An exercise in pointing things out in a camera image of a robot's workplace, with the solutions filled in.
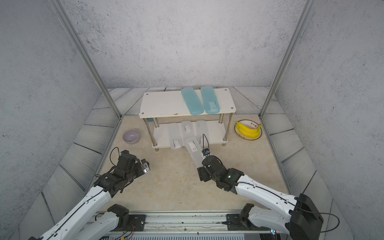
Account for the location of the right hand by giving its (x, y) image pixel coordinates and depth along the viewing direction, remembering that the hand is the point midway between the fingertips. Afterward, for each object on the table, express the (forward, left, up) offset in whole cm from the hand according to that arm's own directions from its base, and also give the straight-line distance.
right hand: (205, 167), depth 80 cm
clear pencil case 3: (+30, +11, -5) cm, 32 cm away
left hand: (+1, +32, 0) cm, 32 cm away
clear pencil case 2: (+28, +19, -5) cm, 34 cm away
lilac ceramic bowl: (+27, +51, -8) cm, 58 cm away
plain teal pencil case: (+27, +6, +23) cm, 36 cm away
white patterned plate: (+41, -36, -12) cm, 56 cm away
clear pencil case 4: (+27, +1, -5) cm, 28 cm away
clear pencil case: (+8, +6, +4) cm, 11 cm away
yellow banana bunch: (+30, -30, -8) cm, 43 cm away
